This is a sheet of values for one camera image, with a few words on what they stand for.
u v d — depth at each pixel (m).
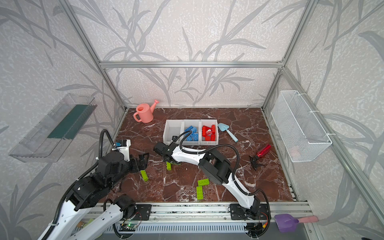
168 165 0.87
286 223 0.71
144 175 0.84
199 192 0.79
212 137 1.02
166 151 0.70
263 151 0.93
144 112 1.05
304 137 0.61
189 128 1.02
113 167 0.48
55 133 0.66
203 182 0.84
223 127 1.06
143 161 0.61
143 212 0.73
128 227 0.71
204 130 0.99
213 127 1.05
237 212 0.74
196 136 0.99
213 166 0.54
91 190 0.43
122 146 0.57
